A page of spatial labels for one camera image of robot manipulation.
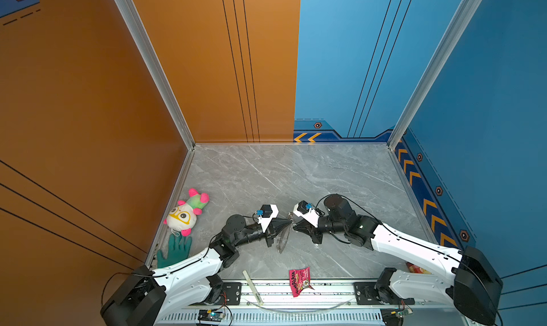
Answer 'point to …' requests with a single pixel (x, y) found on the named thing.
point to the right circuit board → (394, 317)
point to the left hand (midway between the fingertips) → (290, 219)
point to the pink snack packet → (300, 279)
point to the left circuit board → (210, 315)
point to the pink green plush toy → (183, 217)
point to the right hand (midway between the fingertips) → (296, 226)
